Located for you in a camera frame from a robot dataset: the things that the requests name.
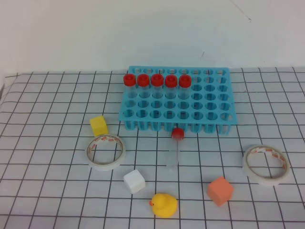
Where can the orange cube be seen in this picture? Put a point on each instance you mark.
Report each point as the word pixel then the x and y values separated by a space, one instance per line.
pixel 220 191

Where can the blue test tube rack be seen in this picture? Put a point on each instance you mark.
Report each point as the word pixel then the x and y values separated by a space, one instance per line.
pixel 207 105

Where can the yellow rubber duck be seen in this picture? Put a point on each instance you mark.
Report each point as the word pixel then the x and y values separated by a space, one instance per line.
pixel 163 205

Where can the yellow cube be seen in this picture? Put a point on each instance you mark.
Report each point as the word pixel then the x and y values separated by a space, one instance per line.
pixel 98 125

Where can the white grid cloth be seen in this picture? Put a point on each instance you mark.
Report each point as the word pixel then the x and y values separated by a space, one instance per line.
pixel 46 182

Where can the red capped tube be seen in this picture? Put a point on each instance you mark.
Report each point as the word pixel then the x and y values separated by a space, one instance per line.
pixel 143 81
pixel 171 84
pixel 157 85
pixel 172 156
pixel 130 84
pixel 185 82

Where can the right white tape roll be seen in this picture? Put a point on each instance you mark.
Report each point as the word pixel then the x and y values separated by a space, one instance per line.
pixel 273 152

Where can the white tape roll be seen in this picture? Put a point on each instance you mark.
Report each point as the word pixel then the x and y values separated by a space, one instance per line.
pixel 101 166
pixel 273 152

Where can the left white tape roll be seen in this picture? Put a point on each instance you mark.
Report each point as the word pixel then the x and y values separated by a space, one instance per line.
pixel 101 166

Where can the white cube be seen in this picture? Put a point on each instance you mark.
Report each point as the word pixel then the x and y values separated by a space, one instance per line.
pixel 134 181

